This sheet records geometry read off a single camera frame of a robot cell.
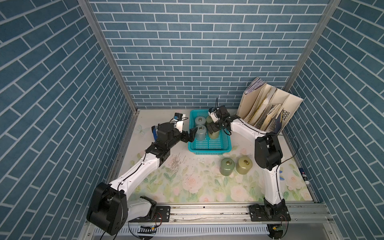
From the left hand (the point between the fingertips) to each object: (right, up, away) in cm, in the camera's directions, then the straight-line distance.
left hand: (194, 126), depth 79 cm
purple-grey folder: (+41, +28, +17) cm, 52 cm away
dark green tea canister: (+18, -23, +4) cm, 29 cm away
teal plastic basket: (-1, +8, +28) cm, 29 cm away
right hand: (+13, 0, +22) cm, 26 cm away
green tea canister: (+9, +3, +21) cm, 24 cm away
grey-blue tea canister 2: (+3, +3, +23) cm, 24 cm away
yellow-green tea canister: (+28, -22, +4) cm, 36 cm away
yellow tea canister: (+13, -7, +23) cm, 28 cm away
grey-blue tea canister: (+4, -4, +18) cm, 19 cm away
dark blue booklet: (+58, +2, +23) cm, 62 cm away
